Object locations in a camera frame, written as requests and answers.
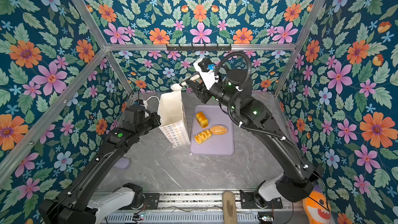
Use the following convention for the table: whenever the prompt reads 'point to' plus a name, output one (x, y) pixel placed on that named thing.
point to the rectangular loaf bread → (201, 120)
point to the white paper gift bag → (171, 112)
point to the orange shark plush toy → (316, 209)
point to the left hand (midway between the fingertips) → (163, 115)
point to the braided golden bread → (201, 137)
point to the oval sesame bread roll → (218, 129)
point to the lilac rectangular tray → (218, 145)
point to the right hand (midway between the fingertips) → (198, 70)
